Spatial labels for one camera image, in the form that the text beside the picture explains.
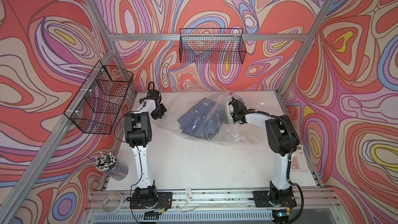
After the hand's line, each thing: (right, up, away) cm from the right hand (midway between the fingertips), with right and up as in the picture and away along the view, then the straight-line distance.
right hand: (219, 122), depth 100 cm
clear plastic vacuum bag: (+1, -1, -30) cm, 30 cm away
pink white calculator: (+42, -20, -16) cm, 49 cm away
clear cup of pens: (-54, -15, -31) cm, 64 cm away
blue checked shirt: (-11, +2, -5) cm, 12 cm away
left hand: (-38, +5, +7) cm, 39 cm away
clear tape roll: (-51, -37, -29) cm, 70 cm away
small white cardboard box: (-18, -33, -26) cm, 46 cm away
